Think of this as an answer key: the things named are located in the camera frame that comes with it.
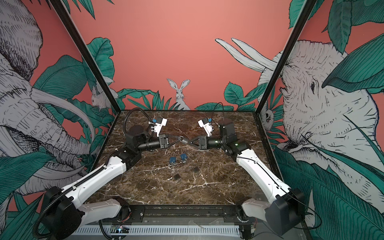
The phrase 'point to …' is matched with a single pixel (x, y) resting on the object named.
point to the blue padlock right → (184, 157)
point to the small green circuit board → (119, 229)
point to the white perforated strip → (186, 231)
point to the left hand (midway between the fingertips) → (180, 138)
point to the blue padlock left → (172, 160)
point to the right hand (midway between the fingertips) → (189, 143)
